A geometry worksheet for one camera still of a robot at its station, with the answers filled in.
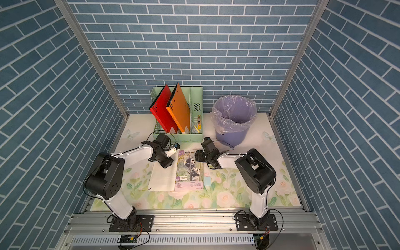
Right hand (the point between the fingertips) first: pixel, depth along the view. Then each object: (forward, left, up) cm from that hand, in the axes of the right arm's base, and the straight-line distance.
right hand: (198, 155), depth 96 cm
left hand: (-5, +16, -1) cm, 17 cm away
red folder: (+15, +21, +25) cm, 36 cm away
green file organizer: (+35, +7, +18) cm, 40 cm away
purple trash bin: (+11, -21, +6) cm, 24 cm away
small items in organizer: (+26, +3, +1) cm, 26 cm away
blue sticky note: (-15, -7, -3) cm, 16 cm away
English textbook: (-12, +7, 0) cm, 14 cm away
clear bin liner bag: (+24, -20, +15) cm, 35 cm away
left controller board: (-45, +28, -5) cm, 53 cm away
